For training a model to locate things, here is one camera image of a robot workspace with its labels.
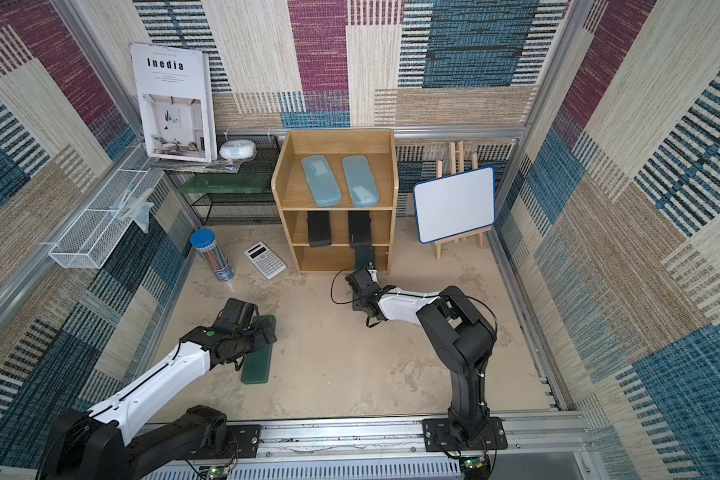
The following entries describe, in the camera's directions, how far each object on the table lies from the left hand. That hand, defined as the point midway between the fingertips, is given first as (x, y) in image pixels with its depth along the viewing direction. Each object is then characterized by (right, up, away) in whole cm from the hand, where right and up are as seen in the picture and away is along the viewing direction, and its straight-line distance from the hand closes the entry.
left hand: (262, 336), depth 86 cm
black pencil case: (+15, +30, +7) cm, 34 cm away
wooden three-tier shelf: (+11, +39, -3) cm, 40 cm away
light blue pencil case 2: (+28, +44, -1) cm, 52 cm away
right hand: (+29, +11, +12) cm, 33 cm away
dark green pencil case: (+29, +22, +19) cm, 41 cm away
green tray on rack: (-15, +46, +11) cm, 50 cm away
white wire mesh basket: (-35, +27, -15) cm, 47 cm away
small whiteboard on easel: (+60, +39, +14) cm, 73 cm away
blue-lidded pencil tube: (-17, +26, +2) cm, 31 cm away
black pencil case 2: (+28, +31, +8) cm, 43 cm away
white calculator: (-6, +20, +21) cm, 30 cm away
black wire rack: (-14, +45, +29) cm, 55 cm away
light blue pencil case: (+17, +43, 0) cm, 47 cm away
